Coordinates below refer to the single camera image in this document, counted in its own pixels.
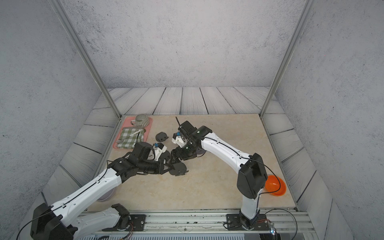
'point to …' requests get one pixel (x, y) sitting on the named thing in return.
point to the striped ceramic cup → (142, 120)
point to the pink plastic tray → (127, 123)
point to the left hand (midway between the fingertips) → (174, 169)
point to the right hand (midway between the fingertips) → (178, 161)
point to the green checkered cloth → (129, 137)
